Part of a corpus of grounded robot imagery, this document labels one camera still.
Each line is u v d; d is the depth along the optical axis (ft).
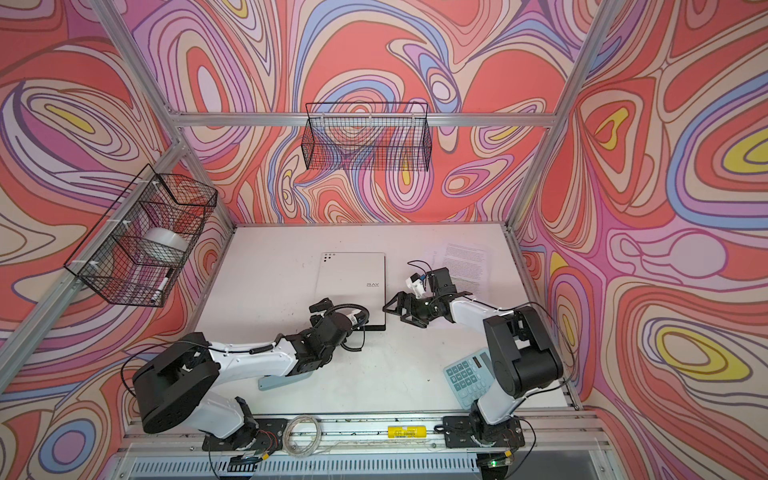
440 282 2.46
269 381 2.64
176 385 1.42
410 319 2.71
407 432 2.38
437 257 3.56
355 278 3.34
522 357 1.51
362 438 2.41
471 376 2.68
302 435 2.46
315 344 2.18
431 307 2.56
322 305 2.64
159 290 2.35
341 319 2.30
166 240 2.40
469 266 3.53
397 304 2.65
